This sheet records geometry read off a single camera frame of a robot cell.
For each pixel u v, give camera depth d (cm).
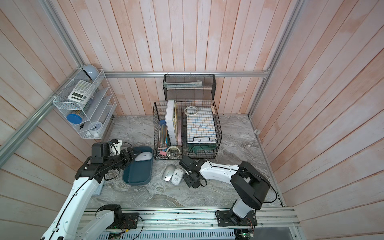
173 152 98
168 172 88
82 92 76
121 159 66
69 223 40
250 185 45
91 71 82
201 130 86
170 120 84
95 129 90
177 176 86
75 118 76
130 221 73
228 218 74
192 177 65
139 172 92
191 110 95
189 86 88
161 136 104
